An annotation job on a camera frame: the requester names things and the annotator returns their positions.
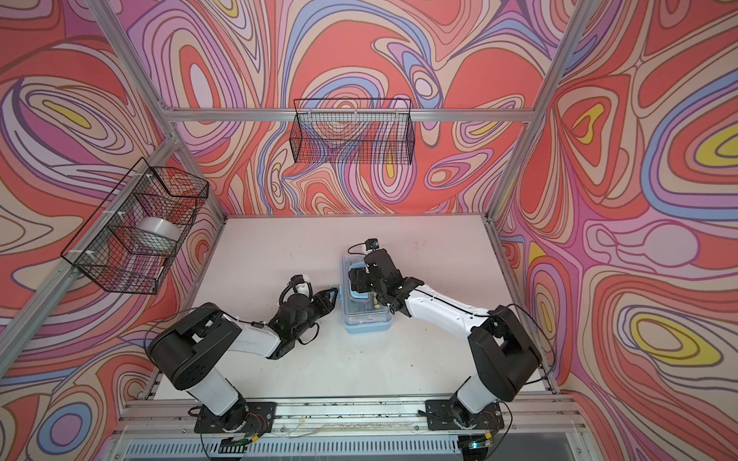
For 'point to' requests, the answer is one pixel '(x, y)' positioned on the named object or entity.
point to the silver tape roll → (158, 234)
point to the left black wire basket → (133, 239)
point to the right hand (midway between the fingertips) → (362, 278)
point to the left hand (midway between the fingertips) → (340, 291)
